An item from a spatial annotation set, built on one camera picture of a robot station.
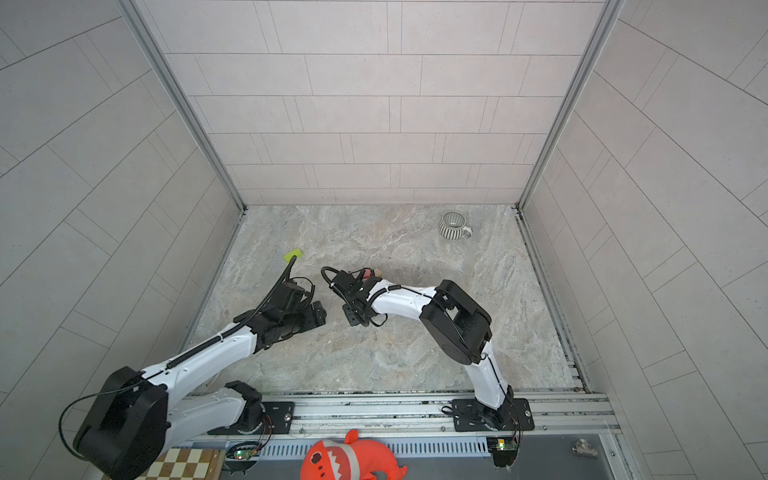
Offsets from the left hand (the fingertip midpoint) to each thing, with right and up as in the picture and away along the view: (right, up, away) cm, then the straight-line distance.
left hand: (324, 312), depth 87 cm
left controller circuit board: (-12, -24, -23) cm, 35 cm away
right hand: (+9, -2, +4) cm, 10 cm away
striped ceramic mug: (+40, +25, +16) cm, 50 cm away
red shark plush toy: (+12, -22, -27) cm, 37 cm away
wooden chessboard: (-24, -26, -24) cm, 42 cm away
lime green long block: (-14, +16, +16) cm, 27 cm away
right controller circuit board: (+46, -27, -19) cm, 56 cm away
